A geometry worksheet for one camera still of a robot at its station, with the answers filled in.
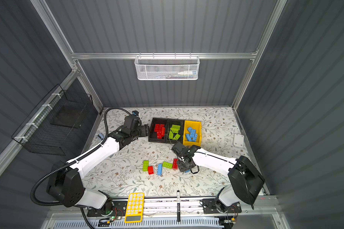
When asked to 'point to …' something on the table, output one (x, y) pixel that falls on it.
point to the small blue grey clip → (101, 136)
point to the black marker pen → (178, 205)
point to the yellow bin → (196, 125)
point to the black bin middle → (169, 122)
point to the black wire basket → (52, 128)
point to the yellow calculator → (134, 210)
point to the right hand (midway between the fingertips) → (185, 165)
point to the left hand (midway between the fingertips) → (145, 128)
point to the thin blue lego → (159, 169)
